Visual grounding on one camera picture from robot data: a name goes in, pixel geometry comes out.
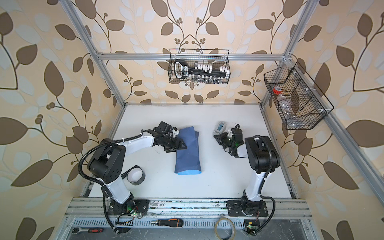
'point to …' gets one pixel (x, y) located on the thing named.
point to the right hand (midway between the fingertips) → (213, 136)
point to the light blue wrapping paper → (188, 160)
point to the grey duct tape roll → (135, 175)
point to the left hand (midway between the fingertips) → (184, 147)
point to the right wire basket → (301, 103)
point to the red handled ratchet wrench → (76, 230)
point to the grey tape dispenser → (220, 127)
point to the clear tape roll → (225, 229)
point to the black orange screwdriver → (176, 222)
